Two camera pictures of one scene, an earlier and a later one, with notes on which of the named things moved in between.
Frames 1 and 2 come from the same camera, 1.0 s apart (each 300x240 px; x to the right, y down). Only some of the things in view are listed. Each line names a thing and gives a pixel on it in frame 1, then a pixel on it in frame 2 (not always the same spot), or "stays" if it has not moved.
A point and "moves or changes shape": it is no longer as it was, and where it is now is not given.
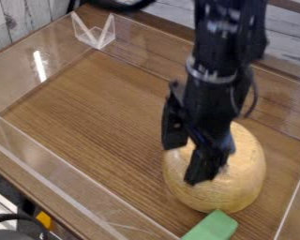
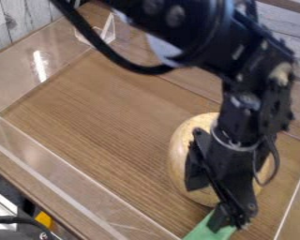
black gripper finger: (207, 164) → (220, 218)
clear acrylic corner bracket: (95, 37) stays
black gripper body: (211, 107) → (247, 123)
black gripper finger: (173, 126) → (197, 173)
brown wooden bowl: (232, 188) moves or changes shape
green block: (216, 227) stays
